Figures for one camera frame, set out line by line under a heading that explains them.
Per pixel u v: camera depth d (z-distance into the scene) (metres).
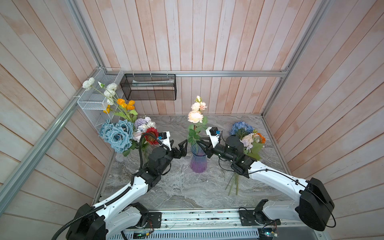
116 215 0.46
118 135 0.59
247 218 0.73
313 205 0.40
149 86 1.07
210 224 0.73
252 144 0.95
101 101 0.68
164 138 0.65
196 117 0.67
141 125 0.75
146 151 0.73
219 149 0.66
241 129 1.01
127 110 0.75
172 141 0.79
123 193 0.48
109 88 0.72
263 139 0.98
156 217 0.75
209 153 0.68
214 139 0.63
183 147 0.68
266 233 0.71
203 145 0.69
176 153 0.67
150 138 0.70
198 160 0.93
